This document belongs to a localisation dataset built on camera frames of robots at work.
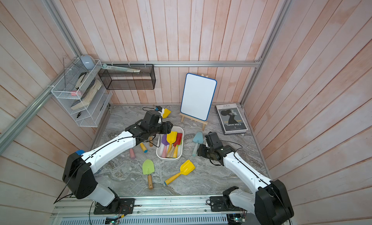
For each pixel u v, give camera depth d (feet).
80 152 2.35
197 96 2.98
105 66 2.99
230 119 3.50
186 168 2.82
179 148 3.10
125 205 2.40
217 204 2.40
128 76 3.48
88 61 2.71
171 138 3.21
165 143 3.20
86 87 2.58
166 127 2.40
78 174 1.46
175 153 2.94
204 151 2.49
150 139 2.25
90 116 2.73
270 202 1.30
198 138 3.24
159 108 2.41
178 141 3.18
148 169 2.81
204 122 3.24
